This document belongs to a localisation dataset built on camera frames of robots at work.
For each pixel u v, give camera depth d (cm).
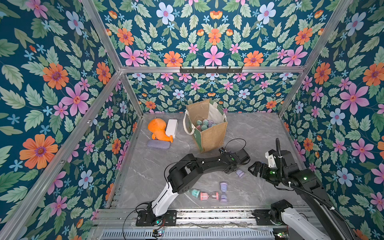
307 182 47
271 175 60
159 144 99
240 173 86
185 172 56
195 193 79
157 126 102
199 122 111
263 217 73
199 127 103
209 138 88
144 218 71
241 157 71
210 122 105
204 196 78
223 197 78
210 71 93
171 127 106
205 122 108
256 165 65
